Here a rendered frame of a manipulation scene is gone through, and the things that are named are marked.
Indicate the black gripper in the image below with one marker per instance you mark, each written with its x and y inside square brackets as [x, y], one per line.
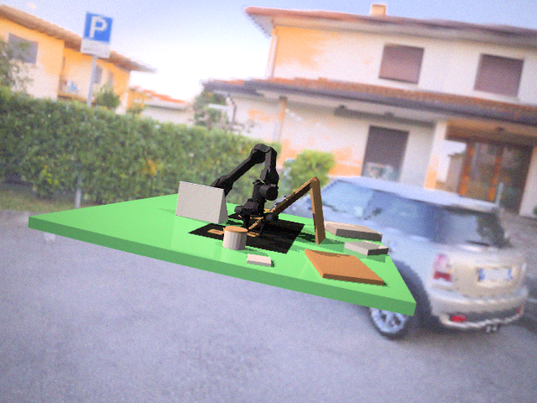
[267, 217]

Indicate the pale pink flat square tile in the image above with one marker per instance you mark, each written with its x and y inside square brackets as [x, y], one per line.
[259, 260]

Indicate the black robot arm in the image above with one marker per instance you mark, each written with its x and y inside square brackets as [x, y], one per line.
[269, 176]

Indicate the orange flat rectangular board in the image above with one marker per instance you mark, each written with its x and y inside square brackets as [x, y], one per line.
[342, 267]

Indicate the pale pink flat rectangular slab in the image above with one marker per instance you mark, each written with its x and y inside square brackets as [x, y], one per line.
[352, 231]

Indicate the grey cylinder with orange top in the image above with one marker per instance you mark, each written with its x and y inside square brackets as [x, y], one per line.
[235, 238]

